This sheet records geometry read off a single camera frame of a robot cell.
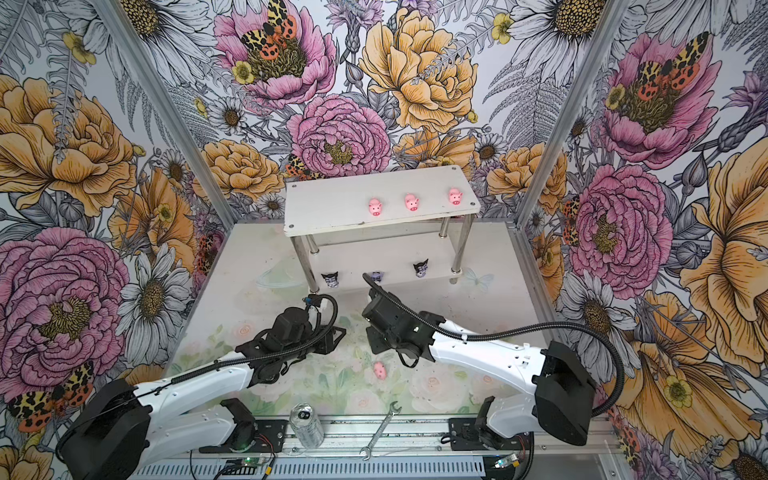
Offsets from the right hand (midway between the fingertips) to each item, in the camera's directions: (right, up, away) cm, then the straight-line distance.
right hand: (378, 339), depth 78 cm
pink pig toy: (0, -10, +5) cm, 11 cm away
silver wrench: (+4, -19, +1) cm, 19 cm away
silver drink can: (-15, -14, -14) cm, 25 cm away
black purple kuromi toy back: (+12, +17, +16) cm, 27 cm away
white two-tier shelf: (+3, +29, -1) cm, 29 cm away
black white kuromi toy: (-15, +14, +13) cm, 25 cm away
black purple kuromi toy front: (-1, +15, +16) cm, 22 cm away
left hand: (-11, -2, +6) cm, 13 cm away
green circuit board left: (-30, -26, -7) cm, 41 cm away
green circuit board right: (+31, -27, -7) cm, 41 cm away
